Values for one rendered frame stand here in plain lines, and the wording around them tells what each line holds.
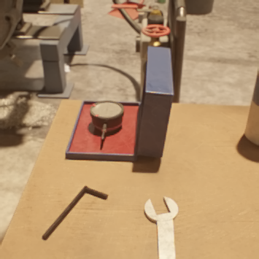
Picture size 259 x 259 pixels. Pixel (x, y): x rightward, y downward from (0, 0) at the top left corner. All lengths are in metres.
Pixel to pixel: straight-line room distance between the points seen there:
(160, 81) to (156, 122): 0.06
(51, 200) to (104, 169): 0.09
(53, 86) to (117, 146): 1.14
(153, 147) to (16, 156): 0.89
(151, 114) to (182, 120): 0.16
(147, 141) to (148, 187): 0.07
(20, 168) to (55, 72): 0.52
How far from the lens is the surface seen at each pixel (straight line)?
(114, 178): 0.54
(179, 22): 0.92
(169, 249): 0.45
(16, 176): 1.30
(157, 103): 0.51
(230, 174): 0.56
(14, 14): 1.26
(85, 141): 0.60
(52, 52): 1.63
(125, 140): 0.60
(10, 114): 1.62
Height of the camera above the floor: 0.83
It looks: 35 degrees down
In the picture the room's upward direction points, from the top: straight up
